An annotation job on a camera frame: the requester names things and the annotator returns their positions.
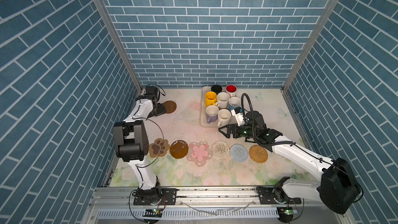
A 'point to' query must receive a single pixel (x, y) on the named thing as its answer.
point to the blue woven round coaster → (239, 153)
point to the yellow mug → (211, 98)
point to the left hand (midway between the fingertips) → (156, 112)
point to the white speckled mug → (223, 98)
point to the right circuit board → (285, 214)
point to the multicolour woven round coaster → (220, 149)
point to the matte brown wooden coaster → (170, 107)
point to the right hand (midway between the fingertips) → (222, 127)
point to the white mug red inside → (231, 89)
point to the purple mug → (212, 112)
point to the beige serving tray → (203, 118)
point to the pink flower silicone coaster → (199, 153)
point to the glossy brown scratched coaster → (179, 149)
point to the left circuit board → (153, 212)
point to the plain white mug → (224, 116)
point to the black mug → (216, 88)
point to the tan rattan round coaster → (258, 154)
